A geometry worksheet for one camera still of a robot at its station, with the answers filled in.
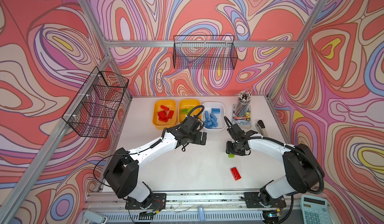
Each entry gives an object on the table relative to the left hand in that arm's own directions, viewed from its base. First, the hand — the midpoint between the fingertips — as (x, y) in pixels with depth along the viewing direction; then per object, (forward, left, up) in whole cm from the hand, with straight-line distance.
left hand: (201, 136), depth 83 cm
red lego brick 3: (+20, +26, -10) cm, 34 cm away
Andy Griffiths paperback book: (+17, -31, -10) cm, 37 cm away
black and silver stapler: (+11, -40, -8) cm, 42 cm away
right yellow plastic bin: (+29, +10, -8) cm, 32 cm away
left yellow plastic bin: (+33, +22, -9) cm, 41 cm away
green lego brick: (+28, +6, -9) cm, 30 cm away
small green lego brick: (+27, +11, -10) cm, 30 cm away
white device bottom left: (-36, +50, -9) cm, 62 cm away
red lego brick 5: (+22, +28, -9) cm, 37 cm away
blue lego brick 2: (+27, -12, -10) cm, 31 cm away
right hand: (-6, -18, -12) cm, 22 cm away
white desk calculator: (-34, -53, -10) cm, 64 cm away
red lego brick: (+30, +26, -11) cm, 41 cm away
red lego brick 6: (-17, -19, -12) cm, 28 cm away
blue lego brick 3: (+21, -9, -10) cm, 25 cm away
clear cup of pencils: (+22, -28, -1) cm, 36 cm away
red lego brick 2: (+23, +25, -10) cm, 35 cm away
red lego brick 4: (+24, +21, -11) cm, 34 cm away
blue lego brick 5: (+14, -5, -8) cm, 17 cm away
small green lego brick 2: (-7, -18, -11) cm, 22 cm away
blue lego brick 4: (+16, -10, -9) cm, 21 cm away
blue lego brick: (+24, -5, -11) cm, 27 cm away
